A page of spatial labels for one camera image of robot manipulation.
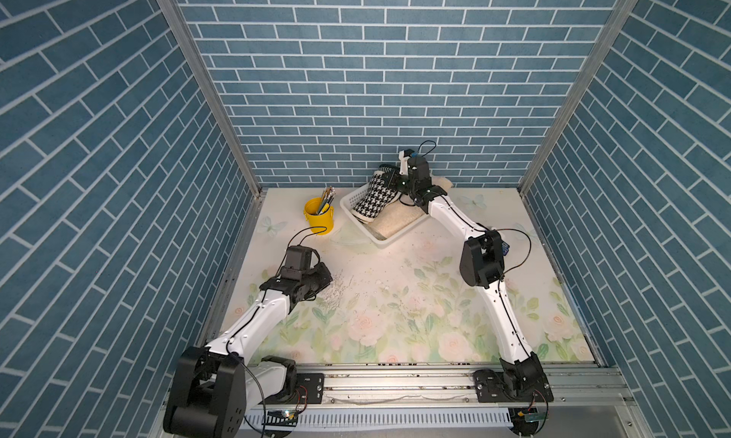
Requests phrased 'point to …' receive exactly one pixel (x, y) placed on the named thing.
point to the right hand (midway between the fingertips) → (383, 171)
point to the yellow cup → (319, 224)
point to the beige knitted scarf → (400, 215)
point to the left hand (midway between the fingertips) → (339, 274)
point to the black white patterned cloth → (380, 192)
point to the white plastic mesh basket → (356, 198)
